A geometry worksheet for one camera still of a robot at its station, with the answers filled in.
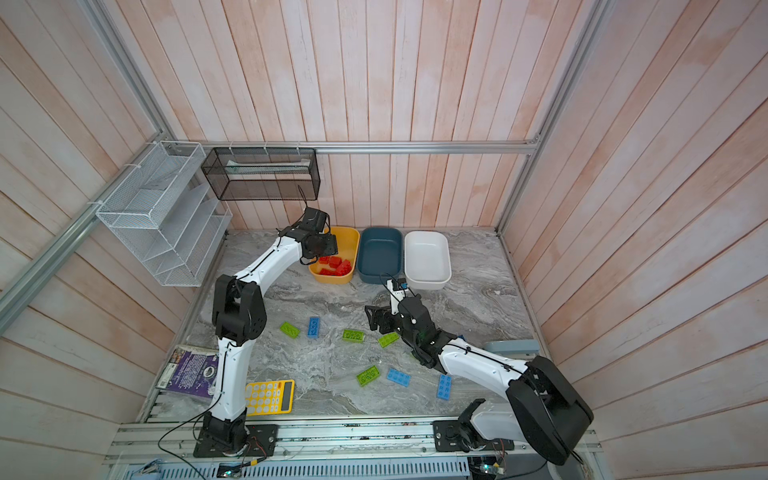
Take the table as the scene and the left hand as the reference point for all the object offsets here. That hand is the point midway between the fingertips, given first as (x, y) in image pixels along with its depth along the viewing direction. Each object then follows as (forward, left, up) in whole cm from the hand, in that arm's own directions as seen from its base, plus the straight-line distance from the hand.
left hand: (329, 249), depth 101 cm
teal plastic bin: (+4, -17, -8) cm, 19 cm away
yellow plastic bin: (+13, -5, -8) cm, 16 cm away
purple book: (-39, +36, -7) cm, 54 cm away
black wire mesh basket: (+23, +25, +15) cm, 37 cm away
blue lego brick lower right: (-43, -35, -8) cm, 56 cm away
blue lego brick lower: (-40, -23, -10) cm, 47 cm away
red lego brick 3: (-5, +1, -7) cm, 8 cm away
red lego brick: (+1, -1, -8) cm, 8 cm away
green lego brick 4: (-39, -14, -12) cm, 43 cm away
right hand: (-23, -17, +2) cm, 29 cm away
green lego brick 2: (-28, -9, -9) cm, 31 cm away
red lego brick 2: (-5, -5, -5) cm, 8 cm away
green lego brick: (-25, +11, -10) cm, 29 cm away
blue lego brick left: (-25, +3, -8) cm, 27 cm away
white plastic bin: (+1, -35, -8) cm, 36 cm away
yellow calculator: (-46, +12, -9) cm, 48 cm away
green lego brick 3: (-29, -20, -9) cm, 36 cm away
